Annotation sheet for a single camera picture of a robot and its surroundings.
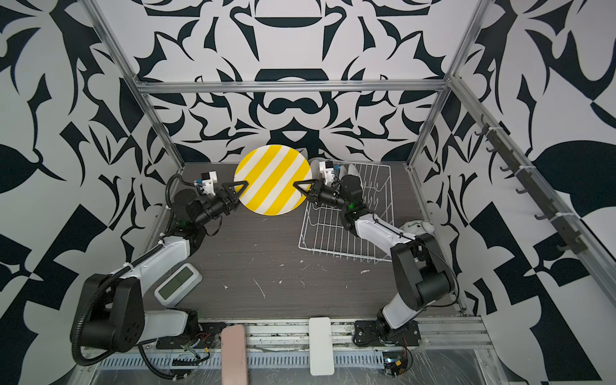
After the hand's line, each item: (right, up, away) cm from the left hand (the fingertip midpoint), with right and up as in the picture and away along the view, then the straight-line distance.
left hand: (245, 182), depth 78 cm
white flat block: (+24, -47, -9) cm, 54 cm away
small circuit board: (+46, -53, -7) cm, 70 cm away
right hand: (+16, -1, -2) cm, 16 cm away
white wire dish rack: (+26, -18, +16) cm, 36 cm away
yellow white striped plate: (+8, +4, +1) cm, 9 cm away
